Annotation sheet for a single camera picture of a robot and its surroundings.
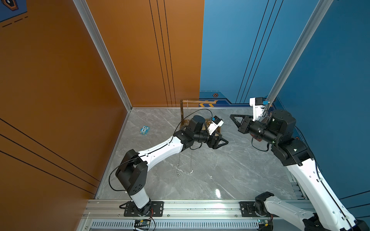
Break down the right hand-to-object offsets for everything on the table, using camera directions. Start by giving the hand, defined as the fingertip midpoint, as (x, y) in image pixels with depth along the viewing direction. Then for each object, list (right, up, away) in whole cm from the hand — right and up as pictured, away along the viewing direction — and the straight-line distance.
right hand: (231, 116), depth 61 cm
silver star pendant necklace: (-19, +8, +33) cm, 39 cm away
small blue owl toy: (-51, -9, +44) cm, 68 cm away
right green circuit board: (+19, -53, +11) cm, 57 cm away
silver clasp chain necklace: (-17, -32, +26) cm, 45 cm away
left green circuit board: (-42, -53, +10) cm, 69 cm away
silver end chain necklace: (-25, -34, +25) cm, 49 cm away
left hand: (0, -11, +12) cm, 16 cm away
